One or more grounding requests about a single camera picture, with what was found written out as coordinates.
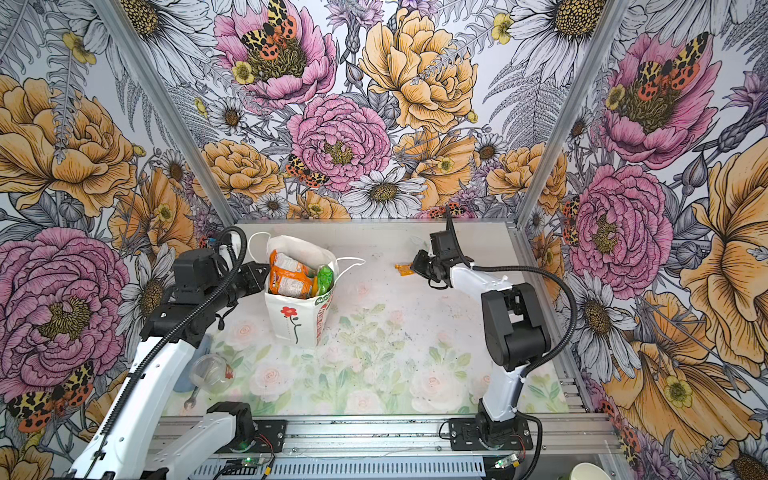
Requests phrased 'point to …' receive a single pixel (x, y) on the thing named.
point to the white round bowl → (588, 471)
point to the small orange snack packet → (405, 269)
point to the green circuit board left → (252, 461)
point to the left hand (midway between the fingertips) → (270, 277)
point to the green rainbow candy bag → (325, 280)
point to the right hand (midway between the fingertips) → (414, 270)
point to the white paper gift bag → (298, 321)
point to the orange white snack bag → (290, 277)
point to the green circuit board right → (511, 460)
